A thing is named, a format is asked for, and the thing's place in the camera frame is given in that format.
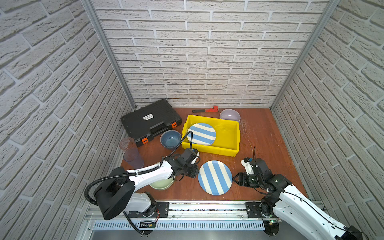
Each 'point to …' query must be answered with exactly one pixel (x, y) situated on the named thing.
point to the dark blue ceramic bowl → (170, 138)
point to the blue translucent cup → (134, 158)
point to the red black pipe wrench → (214, 109)
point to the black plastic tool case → (143, 124)
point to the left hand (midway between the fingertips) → (198, 170)
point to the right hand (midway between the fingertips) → (236, 179)
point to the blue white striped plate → (203, 134)
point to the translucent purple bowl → (230, 114)
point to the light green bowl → (163, 184)
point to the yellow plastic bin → (228, 135)
